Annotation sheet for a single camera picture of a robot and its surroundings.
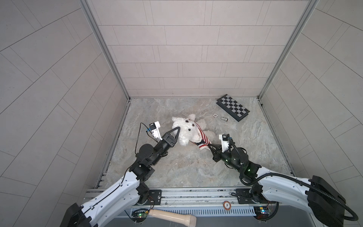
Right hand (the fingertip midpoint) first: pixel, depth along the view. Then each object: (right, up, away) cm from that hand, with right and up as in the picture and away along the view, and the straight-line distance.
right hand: (207, 147), depth 77 cm
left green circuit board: (-33, -29, -11) cm, 45 cm away
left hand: (-13, +12, -12) cm, 21 cm away
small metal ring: (+10, +16, +29) cm, 34 cm away
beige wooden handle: (-10, -29, -14) cm, 33 cm away
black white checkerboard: (+23, +22, +29) cm, 43 cm away
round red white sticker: (+9, -26, -7) cm, 29 cm away
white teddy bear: (-10, +11, -11) cm, 19 cm away
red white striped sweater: (-2, +3, -4) cm, 6 cm away
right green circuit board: (+26, -29, -9) cm, 40 cm away
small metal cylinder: (+17, +14, +25) cm, 33 cm away
